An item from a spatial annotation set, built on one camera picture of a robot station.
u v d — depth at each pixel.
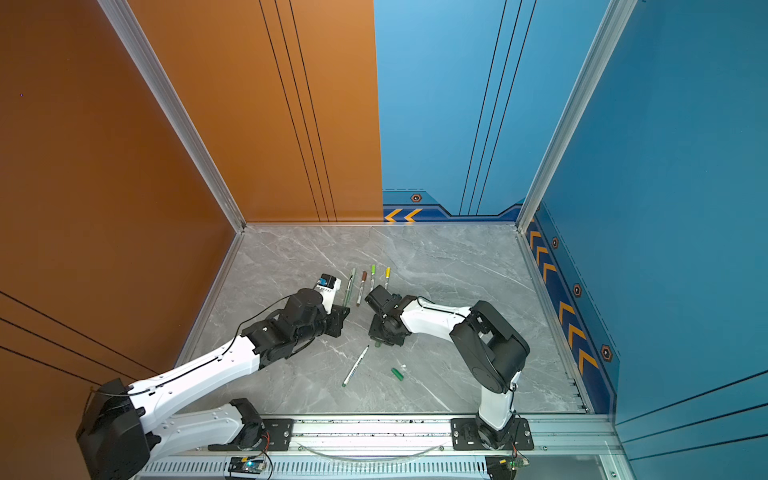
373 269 1.05
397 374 0.83
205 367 0.49
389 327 0.67
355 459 0.71
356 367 0.84
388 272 1.05
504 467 0.70
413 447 0.72
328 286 0.70
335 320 0.70
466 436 0.72
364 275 1.05
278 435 0.74
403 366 0.85
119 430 0.39
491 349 0.47
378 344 0.87
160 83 0.81
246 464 0.71
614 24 0.71
